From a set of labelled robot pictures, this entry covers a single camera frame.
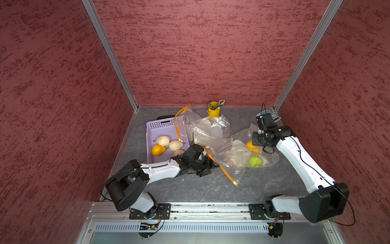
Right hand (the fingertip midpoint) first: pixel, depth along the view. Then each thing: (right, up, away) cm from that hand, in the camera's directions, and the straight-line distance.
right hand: (258, 142), depth 80 cm
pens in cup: (-17, +24, +21) cm, 36 cm away
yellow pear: (-58, -6, +10) cm, 59 cm away
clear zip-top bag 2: (-9, -8, +9) cm, 15 cm away
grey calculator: (+26, +14, +32) cm, 44 cm away
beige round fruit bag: (-47, -4, +12) cm, 49 cm away
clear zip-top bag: (-22, +4, +25) cm, 34 cm away
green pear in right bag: (-2, -10, -3) cm, 10 cm away
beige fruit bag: (-45, -7, +9) cm, 47 cm away
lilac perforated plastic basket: (-57, +7, +27) cm, 63 cm away
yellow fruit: (-4, -2, +2) cm, 5 cm away
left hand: (-23, -15, -1) cm, 28 cm away
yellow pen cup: (-23, +18, +27) cm, 40 cm away
